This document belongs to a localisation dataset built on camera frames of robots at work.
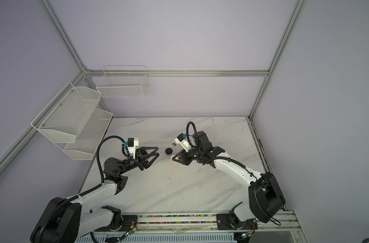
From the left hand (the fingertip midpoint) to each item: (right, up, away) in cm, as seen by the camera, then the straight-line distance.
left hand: (158, 153), depth 71 cm
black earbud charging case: (+1, -3, +29) cm, 29 cm away
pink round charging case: (+6, -3, +5) cm, 8 cm away
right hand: (+6, -4, +6) cm, 9 cm away
